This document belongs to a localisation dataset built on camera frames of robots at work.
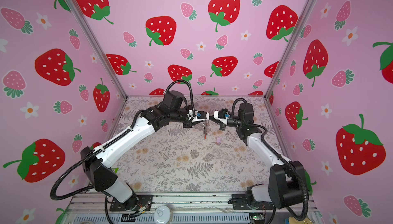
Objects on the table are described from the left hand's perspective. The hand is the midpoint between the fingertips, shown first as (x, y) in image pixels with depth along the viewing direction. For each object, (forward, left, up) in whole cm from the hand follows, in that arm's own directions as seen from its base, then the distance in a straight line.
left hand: (204, 114), depth 72 cm
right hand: (+1, -2, -3) cm, 3 cm away
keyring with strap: (-2, 0, -8) cm, 9 cm away
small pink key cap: (+3, -9, -30) cm, 32 cm away
